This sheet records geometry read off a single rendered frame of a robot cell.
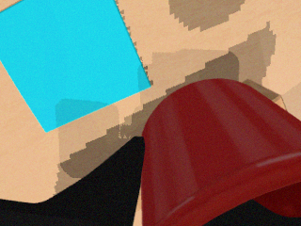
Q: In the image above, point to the red cup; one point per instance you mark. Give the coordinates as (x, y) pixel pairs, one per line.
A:
(212, 145)

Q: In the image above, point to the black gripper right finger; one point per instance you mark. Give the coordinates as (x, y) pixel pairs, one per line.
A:
(251, 213)

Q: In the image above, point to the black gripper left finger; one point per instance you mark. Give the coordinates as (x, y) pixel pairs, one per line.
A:
(107, 196)

